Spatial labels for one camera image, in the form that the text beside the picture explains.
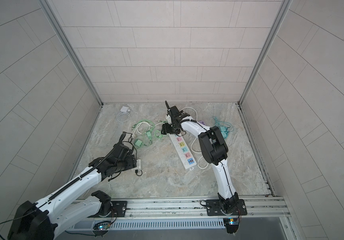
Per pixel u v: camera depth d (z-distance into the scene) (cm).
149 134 96
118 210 71
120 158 63
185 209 72
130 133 102
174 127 76
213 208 71
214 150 55
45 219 38
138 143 92
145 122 102
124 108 111
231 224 68
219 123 105
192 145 94
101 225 64
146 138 96
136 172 82
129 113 108
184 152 89
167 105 83
